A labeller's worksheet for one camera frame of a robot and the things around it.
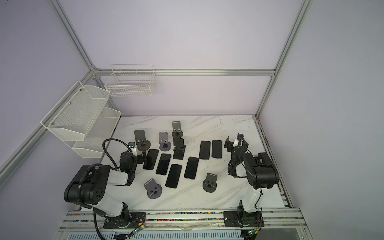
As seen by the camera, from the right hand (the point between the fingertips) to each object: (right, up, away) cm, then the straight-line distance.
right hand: (235, 136), depth 94 cm
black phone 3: (-28, -19, -3) cm, 34 cm away
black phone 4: (-39, -23, -5) cm, 46 cm away
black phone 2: (-11, -9, +8) cm, 16 cm away
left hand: (-64, -9, +1) cm, 65 cm away
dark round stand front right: (-18, -25, -14) cm, 34 cm away
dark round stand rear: (-39, +2, +14) cm, 42 cm away
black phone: (-19, -10, +7) cm, 23 cm away
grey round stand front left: (-48, -28, -15) cm, 57 cm away
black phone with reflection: (-46, -17, 0) cm, 49 cm away
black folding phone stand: (-36, -9, +3) cm, 37 cm away
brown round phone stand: (-61, -6, +6) cm, 62 cm away
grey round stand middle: (-47, -7, +9) cm, 49 cm away
